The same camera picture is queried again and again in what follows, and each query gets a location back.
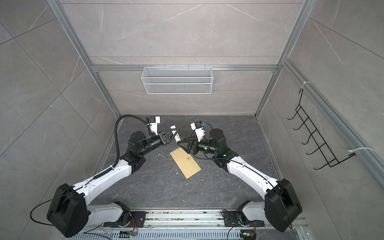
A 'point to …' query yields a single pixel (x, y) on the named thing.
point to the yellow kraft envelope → (185, 162)
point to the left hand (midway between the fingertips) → (178, 128)
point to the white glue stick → (177, 137)
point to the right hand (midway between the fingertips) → (181, 141)
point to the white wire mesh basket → (177, 80)
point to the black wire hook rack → (330, 158)
